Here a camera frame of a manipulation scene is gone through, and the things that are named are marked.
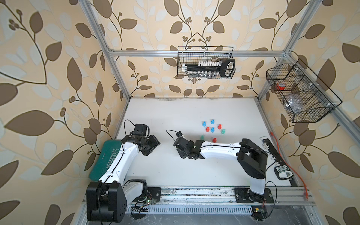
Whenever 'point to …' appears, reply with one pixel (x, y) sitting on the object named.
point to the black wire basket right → (303, 95)
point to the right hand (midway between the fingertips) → (183, 147)
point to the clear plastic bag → (295, 103)
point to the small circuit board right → (259, 213)
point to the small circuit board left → (139, 212)
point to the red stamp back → (214, 140)
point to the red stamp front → (207, 129)
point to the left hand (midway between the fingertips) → (155, 143)
